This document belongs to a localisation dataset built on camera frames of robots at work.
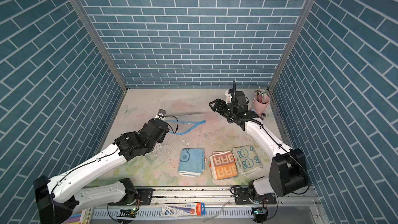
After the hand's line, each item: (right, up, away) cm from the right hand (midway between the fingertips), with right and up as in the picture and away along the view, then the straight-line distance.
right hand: (214, 106), depth 83 cm
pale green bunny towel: (+18, -29, +2) cm, 35 cm away
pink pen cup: (+31, +3, +17) cm, 35 cm away
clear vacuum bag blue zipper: (-21, -7, +25) cm, 33 cm away
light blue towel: (-12, -30, +1) cm, 33 cm away
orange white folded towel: (+5, -32, 0) cm, 32 cm away
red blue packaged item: (-15, -47, -13) cm, 50 cm away
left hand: (-26, -10, -7) cm, 28 cm away
